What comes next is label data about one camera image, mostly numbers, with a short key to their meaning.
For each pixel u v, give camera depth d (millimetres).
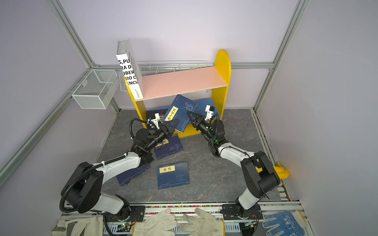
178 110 759
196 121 696
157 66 921
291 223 707
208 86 769
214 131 627
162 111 983
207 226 707
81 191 429
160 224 708
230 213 735
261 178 453
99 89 1046
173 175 861
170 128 706
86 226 685
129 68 574
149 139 628
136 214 736
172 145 990
